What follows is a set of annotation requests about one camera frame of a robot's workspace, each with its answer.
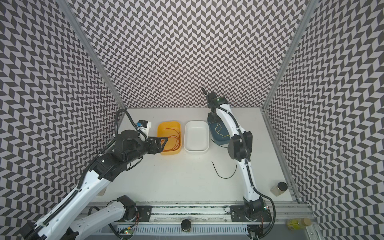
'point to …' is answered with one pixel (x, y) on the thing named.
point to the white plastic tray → (196, 136)
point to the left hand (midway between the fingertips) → (162, 138)
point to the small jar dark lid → (279, 189)
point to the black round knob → (186, 225)
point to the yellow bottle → (296, 224)
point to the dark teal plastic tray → (217, 139)
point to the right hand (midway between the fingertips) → (220, 119)
